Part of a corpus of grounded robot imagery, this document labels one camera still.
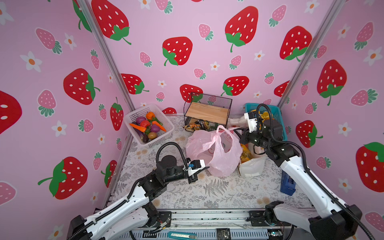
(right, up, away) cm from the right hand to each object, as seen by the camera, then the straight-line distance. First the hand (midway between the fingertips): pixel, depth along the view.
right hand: (234, 128), depth 73 cm
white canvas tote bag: (+13, -19, +5) cm, 23 cm away
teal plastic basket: (+41, +14, +41) cm, 59 cm away
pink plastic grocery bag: (-9, -9, -13) cm, 19 cm away
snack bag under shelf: (-16, +3, +31) cm, 35 cm away
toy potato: (-49, -4, +27) cm, 57 cm away
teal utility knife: (-26, -51, -3) cm, 57 cm away
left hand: (-14, -16, -7) cm, 23 cm away
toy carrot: (-59, 0, +31) cm, 66 cm away
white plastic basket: (-55, +3, +35) cm, 65 cm away
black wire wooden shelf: (-7, +14, +32) cm, 35 cm away
